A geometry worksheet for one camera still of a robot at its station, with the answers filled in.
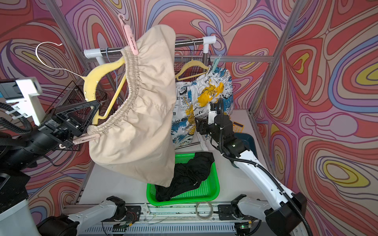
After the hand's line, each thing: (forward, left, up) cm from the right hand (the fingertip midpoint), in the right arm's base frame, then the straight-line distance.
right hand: (200, 122), depth 72 cm
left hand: (-23, +25, +33) cm, 48 cm away
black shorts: (-19, +8, -23) cm, 31 cm away
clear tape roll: (-35, -4, -33) cm, 48 cm away
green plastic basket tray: (-23, -4, -32) cm, 39 cm away
